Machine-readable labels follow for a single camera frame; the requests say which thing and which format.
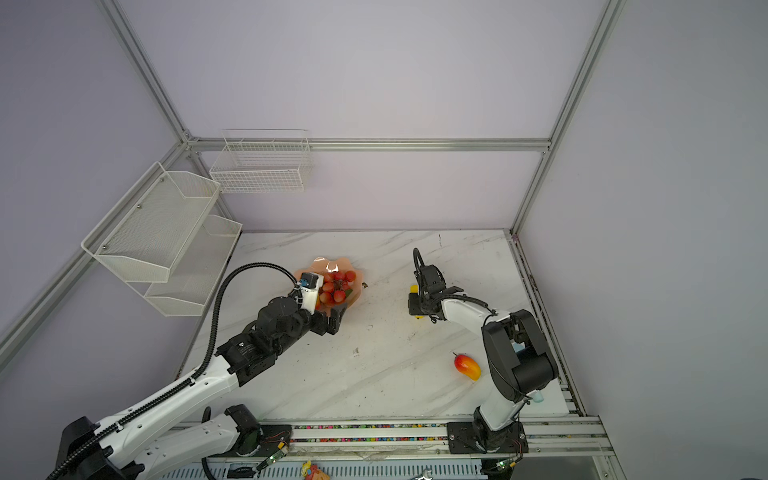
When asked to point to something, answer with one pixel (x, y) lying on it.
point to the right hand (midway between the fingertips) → (414, 302)
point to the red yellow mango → (467, 366)
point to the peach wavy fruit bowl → (334, 265)
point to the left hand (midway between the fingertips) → (329, 300)
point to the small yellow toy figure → (307, 469)
